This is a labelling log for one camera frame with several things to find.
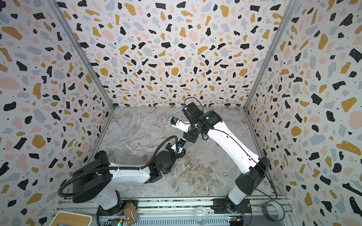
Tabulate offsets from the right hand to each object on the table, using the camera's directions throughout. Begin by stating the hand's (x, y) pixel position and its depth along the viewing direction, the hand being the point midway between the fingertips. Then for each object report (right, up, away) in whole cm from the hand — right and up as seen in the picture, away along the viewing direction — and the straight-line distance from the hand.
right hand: (186, 131), depth 73 cm
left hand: (-1, -2, +2) cm, 3 cm away
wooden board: (-58, -41, -7) cm, 71 cm away
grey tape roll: (+48, -40, -2) cm, 63 cm away
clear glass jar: (+7, -43, -2) cm, 44 cm away
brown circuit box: (-28, -40, -4) cm, 49 cm away
